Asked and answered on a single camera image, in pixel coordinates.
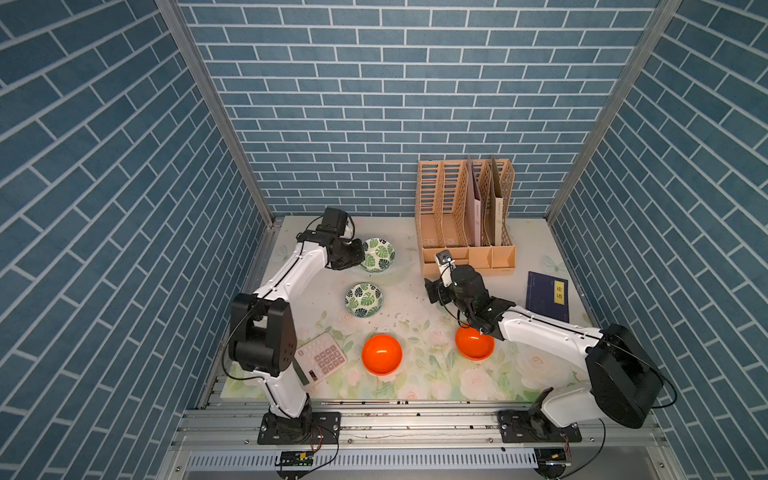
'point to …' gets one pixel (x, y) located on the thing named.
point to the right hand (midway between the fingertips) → (441, 274)
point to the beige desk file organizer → (462, 208)
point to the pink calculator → (318, 358)
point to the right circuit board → (551, 461)
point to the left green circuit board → (295, 458)
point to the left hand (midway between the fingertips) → (370, 256)
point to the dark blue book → (547, 296)
